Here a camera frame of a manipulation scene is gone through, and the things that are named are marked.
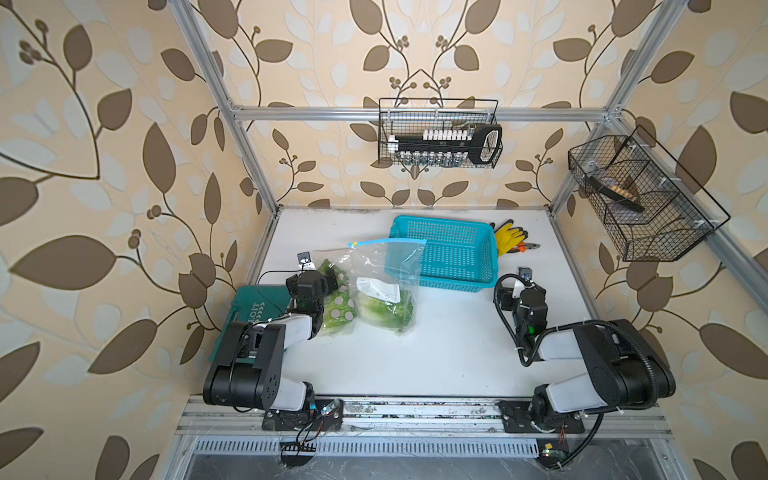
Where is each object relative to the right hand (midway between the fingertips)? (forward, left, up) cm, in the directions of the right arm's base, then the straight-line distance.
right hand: (516, 283), depth 92 cm
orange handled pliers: (+18, -9, -5) cm, 21 cm away
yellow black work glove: (+22, -4, -3) cm, 22 cm away
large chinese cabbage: (-8, +53, +3) cm, 54 cm away
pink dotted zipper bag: (-3, +57, +5) cm, 57 cm away
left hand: (+5, +65, +4) cm, 65 cm away
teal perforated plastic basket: (+17, +19, -7) cm, 26 cm away
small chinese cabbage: (-9, +42, +7) cm, 43 cm away
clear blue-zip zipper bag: (-3, +41, +11) cm, 42 cm away
